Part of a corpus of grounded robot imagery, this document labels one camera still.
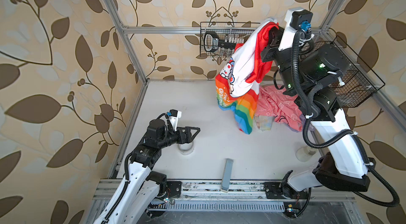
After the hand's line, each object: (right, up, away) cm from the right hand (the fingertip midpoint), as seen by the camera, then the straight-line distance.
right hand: (276, 26), depth 44 cm
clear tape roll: (-32, -49, +42) cm, 72 cm away
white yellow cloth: (+14, -36, +53) cm, 66 cm away
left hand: (-26, -35, +27) cm, 51 cm away
